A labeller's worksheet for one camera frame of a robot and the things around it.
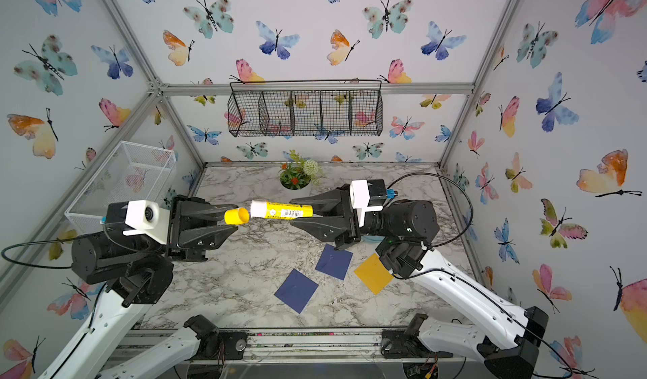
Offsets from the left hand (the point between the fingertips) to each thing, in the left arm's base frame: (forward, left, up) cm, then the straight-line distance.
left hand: (231, 219), depth 38 cm
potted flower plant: (+45, -2, -39) cm, 59 cm away
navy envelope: (+7, -3, -56) cm, 56 cm away
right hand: (+1, -10, 0) cm, 10 cm away
